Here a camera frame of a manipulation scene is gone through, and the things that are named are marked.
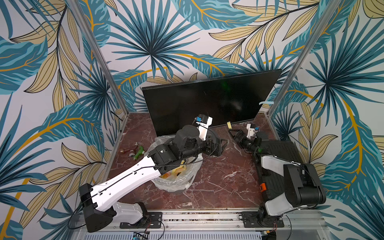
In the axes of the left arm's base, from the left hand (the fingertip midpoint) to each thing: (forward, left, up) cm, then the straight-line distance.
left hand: (220, 142), depth 61 cm
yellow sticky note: (+25, -11, -18) cm, 32 cm away
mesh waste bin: (-12, +15, -12) cm, 23 cm away
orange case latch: (-8, -27, -31) cm, 42 cm away
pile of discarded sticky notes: (-1, +20, -30) cm, 37 cm away
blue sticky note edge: (+29, -29, -3) cm, 41 cm away
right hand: (+20, -12, -20) cm, 30 cm away
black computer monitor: (+40, -7, -12) cm, 42 cm away
